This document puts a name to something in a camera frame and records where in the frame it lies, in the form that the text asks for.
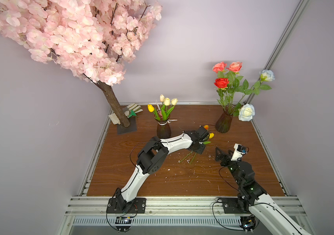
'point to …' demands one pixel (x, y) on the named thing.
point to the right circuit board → (247, 222)
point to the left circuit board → (123, 220)
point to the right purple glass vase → (224, 121)
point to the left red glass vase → (163, 128)
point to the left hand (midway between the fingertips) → (202, 149)
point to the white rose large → (246, 112)
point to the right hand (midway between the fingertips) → (223, 147)
